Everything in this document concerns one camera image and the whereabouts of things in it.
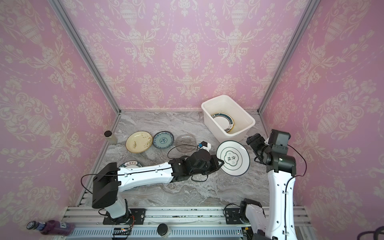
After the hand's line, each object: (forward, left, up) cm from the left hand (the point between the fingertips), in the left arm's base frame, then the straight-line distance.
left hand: (226, 164), depth 70 cm
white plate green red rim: (+43, -7, -18) cm, 47 cm away
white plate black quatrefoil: (+5, -6, -2) cm, 8 cm away
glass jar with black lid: (+23, +69, -17) cm, 75 cm away
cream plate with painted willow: (+25, +54, -22) cm, 63 cm away
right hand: (+10, -13, +5) cm, 17 cm away
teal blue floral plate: (+27, +37, -21) cm, 51 cm away
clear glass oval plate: (+26, +22, -22) cm, 40 cm away
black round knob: (-25, +27, -12) cm, 39 cm away
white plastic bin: (+35, -18, -10) cm, 41 cm away
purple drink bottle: (-24, +78, -15) cm, 83 cm away
